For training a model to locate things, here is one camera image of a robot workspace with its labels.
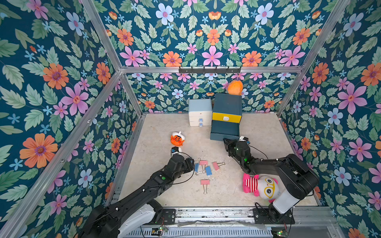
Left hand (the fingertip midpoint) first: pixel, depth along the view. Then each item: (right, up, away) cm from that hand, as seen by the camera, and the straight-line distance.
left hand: (193, 161), depth 82 cm
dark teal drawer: (+17, +17, +13) cm, 28 cm away
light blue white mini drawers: (+4, +29, +19) cm, 35 cm away
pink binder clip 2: (+14, -5, +9) cm, 18 cm away
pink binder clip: (+6, -4, +11) cm, 13 cm away
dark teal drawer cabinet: (+22, +35, +14) cm, 43 cm away
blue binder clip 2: (+2, -7, +8) cm, 11 cm away
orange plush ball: (+27, +45, +15) cm, 55 cm away
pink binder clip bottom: (+7, -14, +4) cm, 16 cm away
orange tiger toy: (-12, +11, +16) cm, 23 cm away
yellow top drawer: (+20, +25, +9) cm, 33 cm away
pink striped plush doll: (+39, -12, -6) cm, 41 cm away
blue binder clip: (+9, -9, +11) cm, 17 cm away
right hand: (+17, +13, +7) cm, 23 cm away
